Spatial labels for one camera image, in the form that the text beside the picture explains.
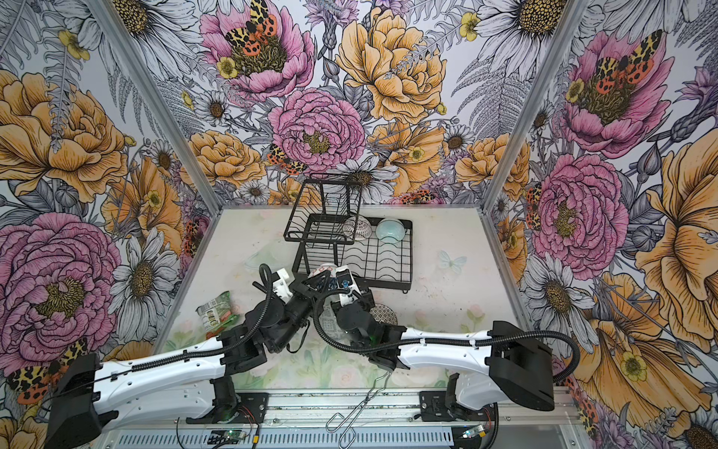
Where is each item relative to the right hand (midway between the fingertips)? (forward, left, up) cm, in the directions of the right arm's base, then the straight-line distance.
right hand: (346, 284), depth 76 cm
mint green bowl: (+33, -15, -17) cm, 40 cm away
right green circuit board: (-31, -32, -21) cm, 49 cm away
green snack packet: (0, +41, -16) cm, 44 cm away
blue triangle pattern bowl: (-3, +3, +7) cm, 8 cm away
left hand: (-2, +2, +7) cm, 8 cm away
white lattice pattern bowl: (+17, -3, +4) cm, 17 cm away
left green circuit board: (-31, +31, -21) cm, 48 cm away
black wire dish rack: (+34, +9, -11) cm, 37 cm away
